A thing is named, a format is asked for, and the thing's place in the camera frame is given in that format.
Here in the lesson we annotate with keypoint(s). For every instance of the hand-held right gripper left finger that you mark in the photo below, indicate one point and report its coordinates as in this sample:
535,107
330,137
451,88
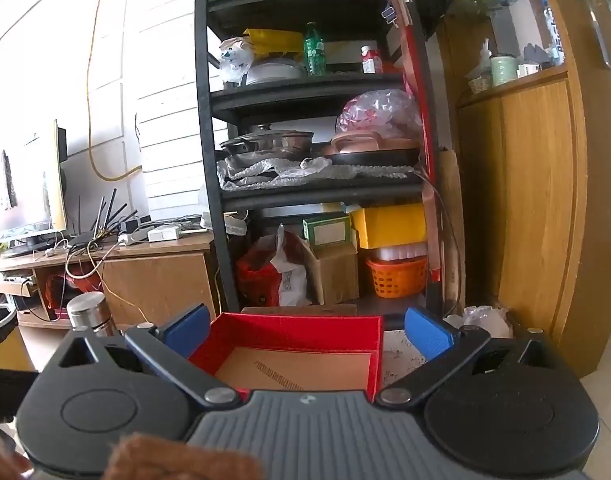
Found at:
188,329

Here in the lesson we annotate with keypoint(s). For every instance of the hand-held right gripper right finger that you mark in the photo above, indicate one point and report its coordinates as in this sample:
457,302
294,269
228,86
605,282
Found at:
428,334

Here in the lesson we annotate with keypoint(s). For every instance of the yellow trash bin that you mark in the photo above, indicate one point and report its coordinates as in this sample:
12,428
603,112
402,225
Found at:
0,352

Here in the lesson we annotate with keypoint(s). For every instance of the crumpled white plastic bag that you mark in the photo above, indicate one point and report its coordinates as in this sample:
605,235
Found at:
480,320

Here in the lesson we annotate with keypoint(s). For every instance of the wooden tv cabinet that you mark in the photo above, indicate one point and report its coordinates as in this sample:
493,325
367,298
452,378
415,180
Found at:
150,280

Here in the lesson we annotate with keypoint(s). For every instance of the orange plastic basket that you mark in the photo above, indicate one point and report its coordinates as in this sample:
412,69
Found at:
398,277

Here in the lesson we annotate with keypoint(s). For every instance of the white plastic containers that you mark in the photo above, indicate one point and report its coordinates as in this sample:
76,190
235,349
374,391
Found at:
400,252

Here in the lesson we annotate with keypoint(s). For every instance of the red plastic bag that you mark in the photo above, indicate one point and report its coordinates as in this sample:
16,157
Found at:
255,275

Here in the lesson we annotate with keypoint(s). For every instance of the white power adapter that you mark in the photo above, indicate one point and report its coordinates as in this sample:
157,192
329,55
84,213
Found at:
164,233

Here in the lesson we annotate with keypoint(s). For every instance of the stainless steel thermos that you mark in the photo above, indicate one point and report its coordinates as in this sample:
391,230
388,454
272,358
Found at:
87,310

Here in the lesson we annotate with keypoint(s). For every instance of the flat cardboard sheet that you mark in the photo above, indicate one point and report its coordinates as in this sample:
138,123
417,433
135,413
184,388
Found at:
295,310

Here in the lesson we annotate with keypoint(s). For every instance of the brown cardboard box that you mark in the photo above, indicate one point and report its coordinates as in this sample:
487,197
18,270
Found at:
335,275

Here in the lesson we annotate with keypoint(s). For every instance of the red orange bag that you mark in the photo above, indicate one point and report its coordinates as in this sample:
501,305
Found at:
60,295

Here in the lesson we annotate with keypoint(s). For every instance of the white power strip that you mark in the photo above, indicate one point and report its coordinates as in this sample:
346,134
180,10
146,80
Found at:
230,224

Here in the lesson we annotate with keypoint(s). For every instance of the yellow box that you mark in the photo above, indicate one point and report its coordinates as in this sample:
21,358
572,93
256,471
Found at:
390,225

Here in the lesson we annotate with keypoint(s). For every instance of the white printed plastic bag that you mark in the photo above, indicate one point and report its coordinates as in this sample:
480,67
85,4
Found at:
293,280

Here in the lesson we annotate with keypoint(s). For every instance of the tan paper board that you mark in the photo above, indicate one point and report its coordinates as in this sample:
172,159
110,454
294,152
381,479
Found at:
453,220

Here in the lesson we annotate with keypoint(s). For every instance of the brown fuzzy sleeve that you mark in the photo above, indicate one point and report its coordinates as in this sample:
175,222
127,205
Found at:
185,460

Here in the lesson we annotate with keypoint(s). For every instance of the black router with antennas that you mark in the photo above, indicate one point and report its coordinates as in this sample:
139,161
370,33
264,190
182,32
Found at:
85,237

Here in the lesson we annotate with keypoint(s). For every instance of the green box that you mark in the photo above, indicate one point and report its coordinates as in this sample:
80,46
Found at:
326,231

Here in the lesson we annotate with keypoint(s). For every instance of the tall wooden cabinet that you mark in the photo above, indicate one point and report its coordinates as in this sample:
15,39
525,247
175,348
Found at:
525,210

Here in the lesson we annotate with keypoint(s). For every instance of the bubble wrap sheet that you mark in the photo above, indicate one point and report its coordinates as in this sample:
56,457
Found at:
285,172

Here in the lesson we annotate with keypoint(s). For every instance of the pink lidded pan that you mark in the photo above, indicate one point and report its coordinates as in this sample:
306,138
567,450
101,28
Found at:
365,146

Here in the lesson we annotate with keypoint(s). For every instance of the steel pot with lid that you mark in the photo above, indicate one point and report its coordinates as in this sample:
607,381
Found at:
270,141

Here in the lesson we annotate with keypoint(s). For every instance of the flat screen monitor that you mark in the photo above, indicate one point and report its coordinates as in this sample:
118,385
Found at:
20,185

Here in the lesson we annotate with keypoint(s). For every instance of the black shelf rack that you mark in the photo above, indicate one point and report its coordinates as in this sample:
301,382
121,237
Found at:
205,110

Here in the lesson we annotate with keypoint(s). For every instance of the clear pink plastic bag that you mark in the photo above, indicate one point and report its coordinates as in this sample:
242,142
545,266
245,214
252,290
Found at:
380,110

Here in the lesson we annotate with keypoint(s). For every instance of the long red box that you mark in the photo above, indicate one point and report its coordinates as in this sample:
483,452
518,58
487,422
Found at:
418,85

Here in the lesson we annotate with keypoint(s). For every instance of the small wicker basket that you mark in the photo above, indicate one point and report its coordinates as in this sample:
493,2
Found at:
480,84

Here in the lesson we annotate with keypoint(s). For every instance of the white bowl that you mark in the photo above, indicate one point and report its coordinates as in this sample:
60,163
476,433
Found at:
275,72

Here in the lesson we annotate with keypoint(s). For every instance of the white blue plastic bag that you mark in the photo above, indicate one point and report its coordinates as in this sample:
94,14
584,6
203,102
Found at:
235,60

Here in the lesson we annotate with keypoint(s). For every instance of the yellow bag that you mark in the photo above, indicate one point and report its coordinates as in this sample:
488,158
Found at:
275,42

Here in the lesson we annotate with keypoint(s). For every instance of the green plastic bottle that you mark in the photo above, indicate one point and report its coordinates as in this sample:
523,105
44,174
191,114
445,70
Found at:
314,52

